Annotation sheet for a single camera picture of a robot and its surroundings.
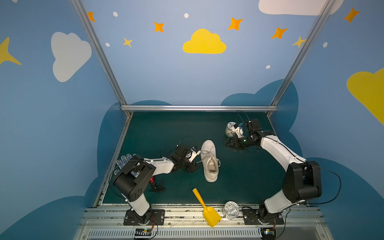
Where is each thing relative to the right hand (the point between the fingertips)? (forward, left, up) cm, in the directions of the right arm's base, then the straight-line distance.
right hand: (229, 144), depth 87 cm
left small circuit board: (-44, +44, -16) cm, 65 cm away
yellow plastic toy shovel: (-35, +11, -14) cm, 39 cm away
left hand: (-7, +20, -12) cm, 24 cm away
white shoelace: (-5, +13, -7) cm, 15 cm away
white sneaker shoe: (+3, +11, -8) cm, 14 cm away
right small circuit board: (-41, -18, -17) cm, 48 cm away
